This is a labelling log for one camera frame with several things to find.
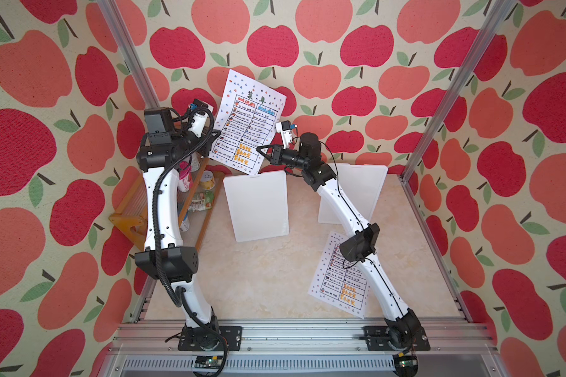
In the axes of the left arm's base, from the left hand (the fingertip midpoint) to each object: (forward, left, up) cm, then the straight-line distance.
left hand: (220, 133), depth 72 cm
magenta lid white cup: (+4, +18, -21) cm, 28 cm away
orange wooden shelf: (+14, +19, -38) cm, 45 cm away
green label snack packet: (+7, +18, -42) cm, 46 cm away
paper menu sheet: (-30, -41, -44) cm, 67 cm away
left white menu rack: (-6, -10, -28) cm, 31 cm away
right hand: (+2, -11, -9) cm, 14 cm away
